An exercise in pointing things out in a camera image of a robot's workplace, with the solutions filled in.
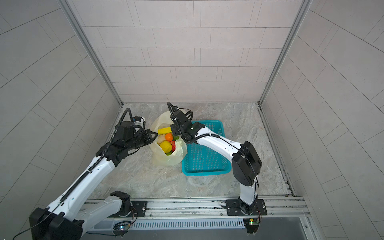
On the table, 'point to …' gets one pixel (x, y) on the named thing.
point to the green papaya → (176, 137)
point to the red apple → (173, 143)
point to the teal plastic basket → (204, 159)
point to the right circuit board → (251, 224)
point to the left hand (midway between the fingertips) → (161, 132)
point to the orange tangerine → (169, 137)
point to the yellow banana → (164, 130)
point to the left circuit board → (121, 228)
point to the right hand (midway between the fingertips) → (174, 125)
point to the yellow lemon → (166, 146)
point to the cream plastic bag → (163, 120)
